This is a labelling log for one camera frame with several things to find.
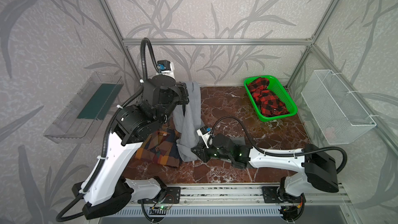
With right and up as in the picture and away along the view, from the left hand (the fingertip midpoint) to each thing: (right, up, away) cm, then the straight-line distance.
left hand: (186, 79), depth 56 cm
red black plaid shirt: (+49, -11, +47) cm, 68 cm away
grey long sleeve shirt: (-1, -18, +10) cm, 21 cm away
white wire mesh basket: (+62, -14, +8) cm, 65 cm away
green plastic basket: (+58, +3, +59) cm, 83 cm away
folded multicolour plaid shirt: (-17, -34, +28) cm, 47 cm away
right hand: (+1, -28, +17) cm, 33 cm away
